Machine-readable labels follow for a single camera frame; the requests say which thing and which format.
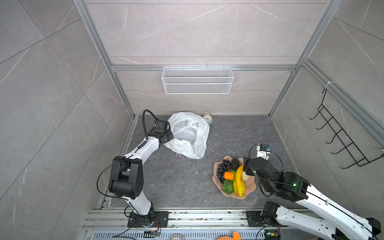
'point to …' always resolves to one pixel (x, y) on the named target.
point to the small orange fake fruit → (228, 175)
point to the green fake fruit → (228, 186)
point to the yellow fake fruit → (239, 187)
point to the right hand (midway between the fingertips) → (248, 158)
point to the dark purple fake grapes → (225, 166)
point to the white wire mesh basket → (197, 80)
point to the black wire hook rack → (360, 158)
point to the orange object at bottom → (236, 236)
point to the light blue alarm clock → (209, 119)
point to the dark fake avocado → (234, 164)
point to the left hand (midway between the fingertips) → (168, 131)
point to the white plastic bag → (191, 134)
